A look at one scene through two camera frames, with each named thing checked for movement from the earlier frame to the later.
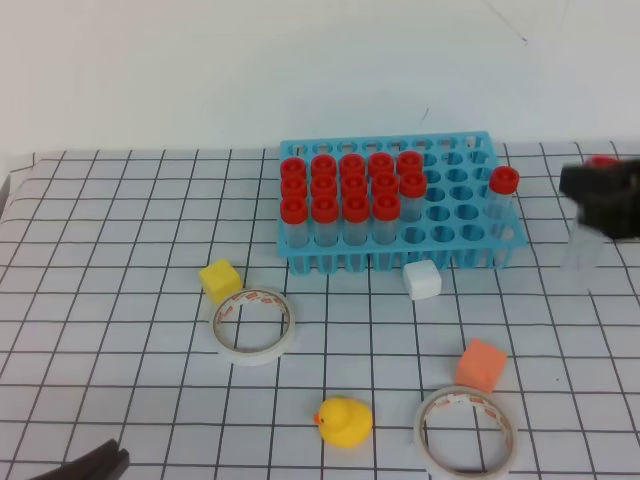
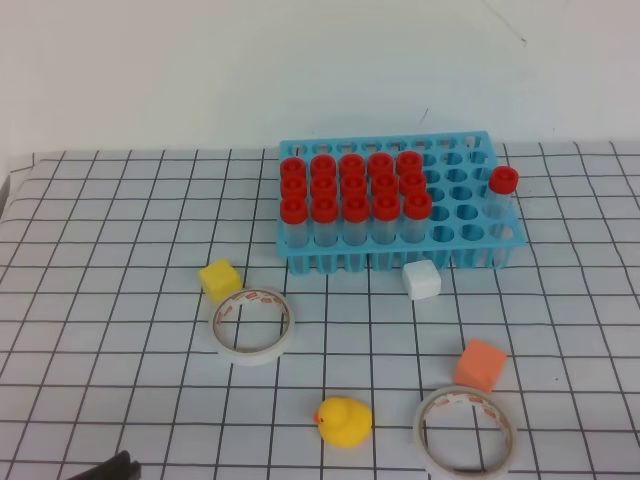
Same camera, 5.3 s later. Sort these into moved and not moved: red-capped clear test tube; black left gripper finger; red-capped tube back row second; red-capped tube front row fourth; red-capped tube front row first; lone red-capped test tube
Moved: red-capped clear test tube; black left gripper finger
Not moved: red-capped tube front row first; red-capped tube back row second; lone red-capped test tube; red-capped tube front row fourth
